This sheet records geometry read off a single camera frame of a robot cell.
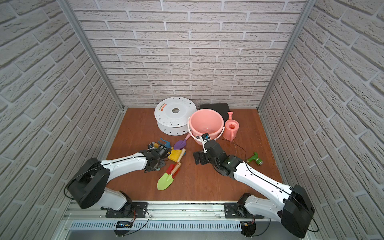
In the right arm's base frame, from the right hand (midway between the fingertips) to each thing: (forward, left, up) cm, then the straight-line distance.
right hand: (202, 151), depth 80 cm
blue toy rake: (+13, +22, -13) cm, 28 cm away
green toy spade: (-10, +22, -13) cm, 28 cm away
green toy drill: (0, -33, -12) cm, 36 cm away
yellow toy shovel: (+5, +16, -12) cm, 20 cm away
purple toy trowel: (+13, +14, -13) cm, 23 cm away
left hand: (+3, +27, -13) cm, 31 cm away
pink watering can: (+16, -20, -3) cm, 26 cm away
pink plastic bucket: (+19, -4, +3) cm, 19 cm away
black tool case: (+41, -20, -9) cm, 46 cm away
